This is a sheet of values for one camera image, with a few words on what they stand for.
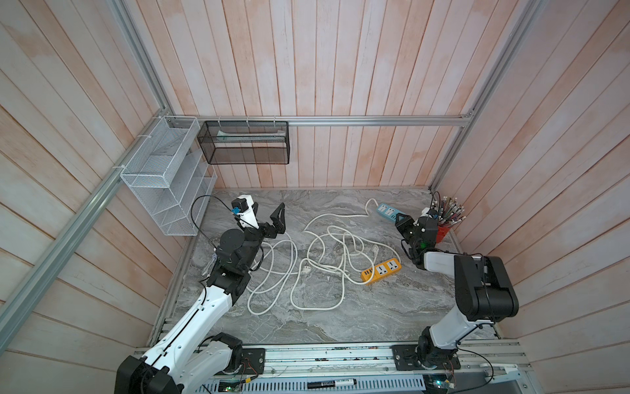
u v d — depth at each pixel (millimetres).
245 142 1019
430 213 856
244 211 591
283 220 673
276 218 633
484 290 476
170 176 676
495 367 727
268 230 636
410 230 832
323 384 687
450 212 905
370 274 875
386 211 1004
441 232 928
